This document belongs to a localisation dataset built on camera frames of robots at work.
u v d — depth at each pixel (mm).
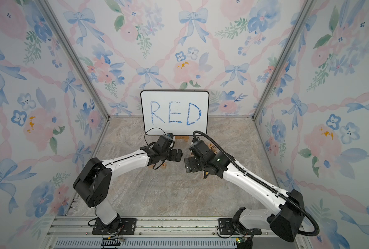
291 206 393
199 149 553
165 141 701
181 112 970
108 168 485
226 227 735
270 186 428
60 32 764
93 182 469
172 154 812
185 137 1028
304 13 703
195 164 669
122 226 730
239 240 730
